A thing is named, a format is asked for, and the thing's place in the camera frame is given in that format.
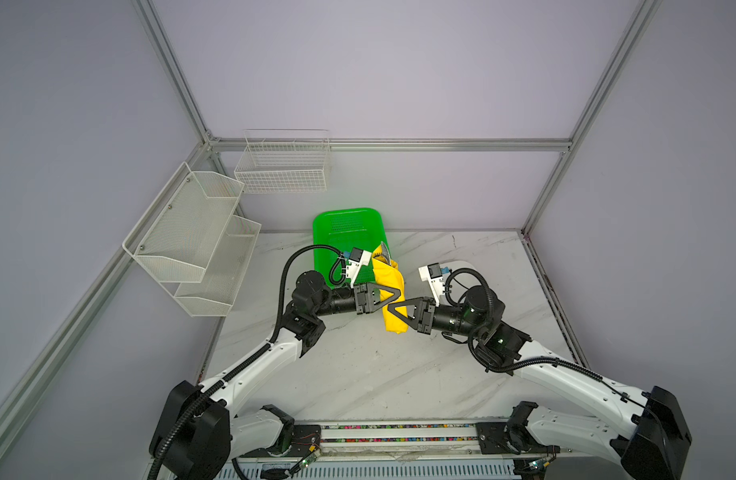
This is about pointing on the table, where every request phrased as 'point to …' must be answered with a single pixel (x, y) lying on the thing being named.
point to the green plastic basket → (345, 229)
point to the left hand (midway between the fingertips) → (398, 295)
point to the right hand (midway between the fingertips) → (389, 310)
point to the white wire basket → (285, 161)
